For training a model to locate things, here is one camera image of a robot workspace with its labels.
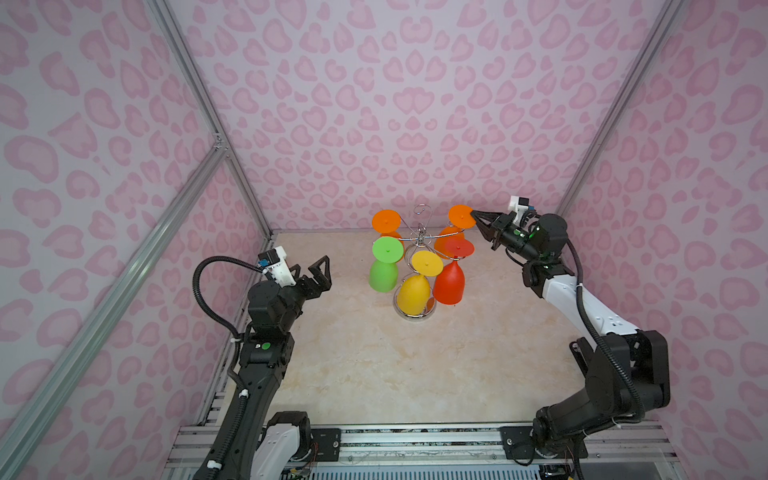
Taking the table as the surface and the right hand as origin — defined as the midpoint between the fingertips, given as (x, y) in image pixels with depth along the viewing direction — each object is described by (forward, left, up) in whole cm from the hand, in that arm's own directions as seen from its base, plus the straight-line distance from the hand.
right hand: (475, 212), depth 74 cm
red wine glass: (-12, +6, -14) cm, 20 cm away
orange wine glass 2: (0, +22, -4) cm, 22 cm away
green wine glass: (-10, +21, -3) cm, 24 cm away
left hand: (-10, +39, -5) cm, 41 cm away
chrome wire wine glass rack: (-4, +13, -5) cm, 14 cm away
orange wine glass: (+1, +3, -3) cm, 4 cm away
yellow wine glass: (-16, +15, -12) cm, 25 cm away
